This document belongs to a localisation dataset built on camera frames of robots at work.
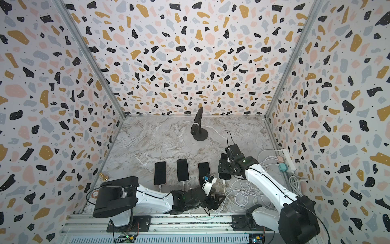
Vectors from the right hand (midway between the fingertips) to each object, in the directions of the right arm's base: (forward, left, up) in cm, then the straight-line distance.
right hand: (223, 167), depth 84 cm
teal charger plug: (+5, -37, -8) cm, 39 cm away
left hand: (-15, +1, 0) cm, 15 cm away
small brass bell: (-5, +68, -6) cm, 69 cm away
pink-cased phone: (-1, +37, -7) cm, 38 cm away
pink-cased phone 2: (+3, +11, -8) cm, 14 cm away
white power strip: (+10, -41, -7) cm, 43 cm away
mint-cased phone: (+4, +24, -7) cm, 26 cm away
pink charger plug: (+11, -38, -9) cm, 41 cm away
